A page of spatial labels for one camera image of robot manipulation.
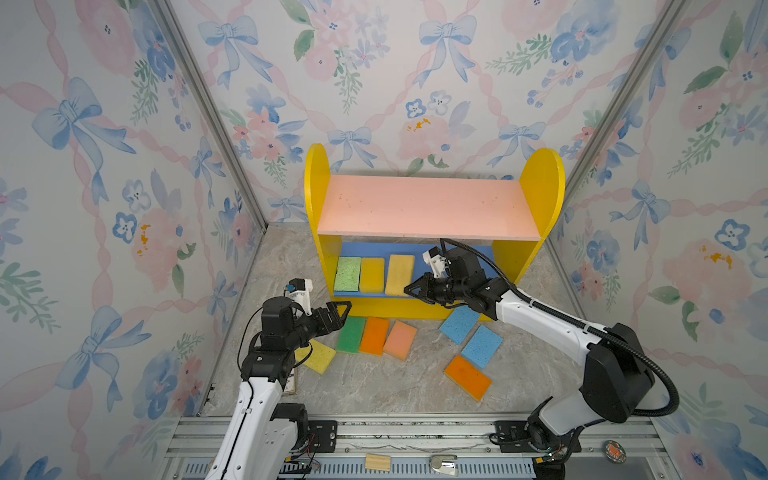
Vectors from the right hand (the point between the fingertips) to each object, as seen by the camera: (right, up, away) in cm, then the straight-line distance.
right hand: (404, 287), depth 80 cm
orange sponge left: (-9, -16, +11) cm, 21 cm away
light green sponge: (-16, +3, +6) cm, 17 cm away
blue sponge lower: (+23, -18, +8) cm, 31 cm away
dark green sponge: (-16, -15, +10) cm, 24 cm away
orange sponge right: (+18, -25, +4) cm, 31 cm away
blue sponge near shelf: (+18, -12, +12) cm, 25 cm away
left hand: (-17, -4, -3) cm, 18 cm away
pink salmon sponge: (-1, -17, +9) cm, 19 cm away
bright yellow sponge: (-9, +3, +6) cm, 11 cm away
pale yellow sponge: (-1, +3, +2) cm, 4 cm away
